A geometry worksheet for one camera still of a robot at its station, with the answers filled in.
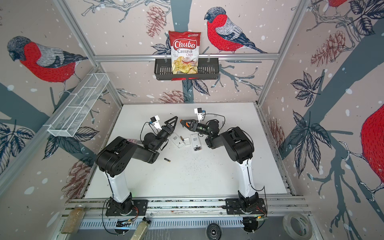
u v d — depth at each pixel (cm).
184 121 85
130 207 69
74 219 67
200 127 83
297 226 70
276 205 76
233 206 73
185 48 83
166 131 78
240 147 56
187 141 98
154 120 81
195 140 98
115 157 52
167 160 90
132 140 57
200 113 85
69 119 72
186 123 85
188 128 83
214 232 59
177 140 98
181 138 100
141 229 65
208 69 95
